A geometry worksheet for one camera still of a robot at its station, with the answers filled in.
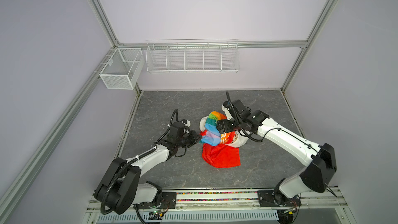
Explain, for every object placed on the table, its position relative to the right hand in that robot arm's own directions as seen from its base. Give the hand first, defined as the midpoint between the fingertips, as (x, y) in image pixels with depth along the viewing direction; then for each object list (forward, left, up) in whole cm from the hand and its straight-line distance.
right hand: (224, 126), depth 81 cm
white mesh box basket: (+38, +63, +9) cm, 75 cm away
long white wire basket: (+43, +18, +15) cm, 48 cm away
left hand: (-4, +11, -7) cm, 14 cm away
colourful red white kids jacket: (-6, +1, -16) cm, 17 cm away
